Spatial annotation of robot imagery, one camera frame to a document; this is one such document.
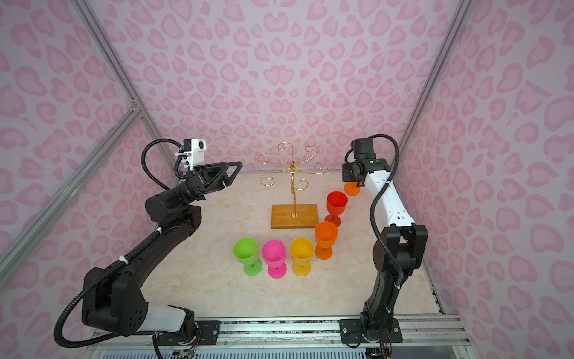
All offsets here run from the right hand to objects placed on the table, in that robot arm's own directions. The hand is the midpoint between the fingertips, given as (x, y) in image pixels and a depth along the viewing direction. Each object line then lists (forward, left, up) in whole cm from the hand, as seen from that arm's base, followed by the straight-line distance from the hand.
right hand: (351, 169), depth 88 cm
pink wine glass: (-30, +29, -13) cm, 44 cm away
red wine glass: (-10, +6, -9) cm, 15 cm away
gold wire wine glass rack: (-14, +30, +9) cm, 34 cm away
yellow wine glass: (-28, +19, -14) cm, 37 cm away
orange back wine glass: (+3, -3, -15) cm, 16 cm away
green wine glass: (-28, +40, -14) cm, 51 cm away
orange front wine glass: (-24, +11, -9) cm, 28 cm away
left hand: (-27, +35, +26) cm, 52 cm away
